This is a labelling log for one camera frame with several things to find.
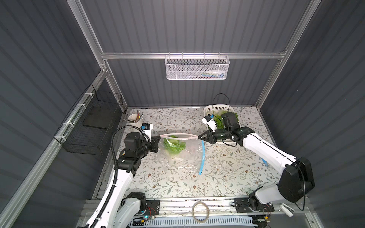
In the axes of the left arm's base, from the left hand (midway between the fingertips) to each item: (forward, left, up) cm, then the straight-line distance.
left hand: (160, 138), depth 75 cm
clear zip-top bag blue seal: (-10, -21, -21) cm, 32 cm away
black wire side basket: (+2, +37, +6) cm, 37 cm away
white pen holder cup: (+27, +24, -15) cm, 39 cm away
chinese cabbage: (-3, -8, -5) cm, 9 cm away
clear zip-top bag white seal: (0, -18, -22) cm, 29 cm away
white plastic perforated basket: (+38, -35, -17) cm, 54 cm away
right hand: (+1, -23, -1) cm, 23 cm away
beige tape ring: (-32, -17, -21) cm, 42 cm away
